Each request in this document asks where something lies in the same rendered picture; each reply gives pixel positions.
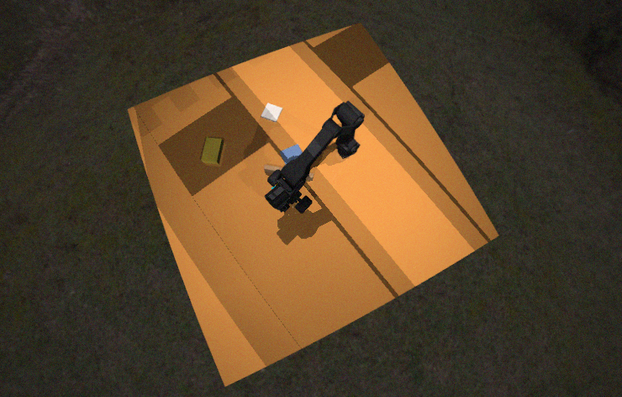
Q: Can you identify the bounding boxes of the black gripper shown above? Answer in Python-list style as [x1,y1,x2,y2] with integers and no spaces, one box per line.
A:
[267,169,313,214]

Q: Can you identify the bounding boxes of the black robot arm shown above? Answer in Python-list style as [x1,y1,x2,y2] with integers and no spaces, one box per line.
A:
[264,101,365,213]

